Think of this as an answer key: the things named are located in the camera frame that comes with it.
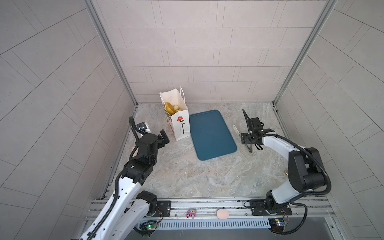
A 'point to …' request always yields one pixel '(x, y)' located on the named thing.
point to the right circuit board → (276, 224)
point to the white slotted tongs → (250, 151)
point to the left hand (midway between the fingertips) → (159, 130)
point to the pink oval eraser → (223, 214)
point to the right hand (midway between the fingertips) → (247, 137)
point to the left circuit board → (148, 225)
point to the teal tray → (212, 137)
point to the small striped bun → (170, 108)
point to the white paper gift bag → (179, 122)
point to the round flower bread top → (177, 108)
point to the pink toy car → (191, 213)
